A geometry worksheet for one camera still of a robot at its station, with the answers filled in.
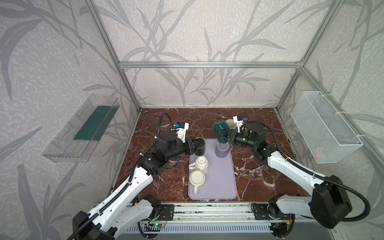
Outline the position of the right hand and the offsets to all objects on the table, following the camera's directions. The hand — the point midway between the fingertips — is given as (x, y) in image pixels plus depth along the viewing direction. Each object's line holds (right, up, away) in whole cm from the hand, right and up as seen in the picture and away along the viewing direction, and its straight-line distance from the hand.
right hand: (218, 132), depth 75 cm
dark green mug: (+2, +2, +2) cm, 3 cm away
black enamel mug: (-9, -13, +16) cm, 23 cm away
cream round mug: (-11, -25, +4) cm, 27 cm away
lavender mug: (+4, -11, +13) cm, 18 cm away
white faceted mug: (-8, -17, +5) cm, 20 cm away
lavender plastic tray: (+2, -28, +8) cm, 29 cm away
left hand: (-9, -4, -6) cm, 11 cm away
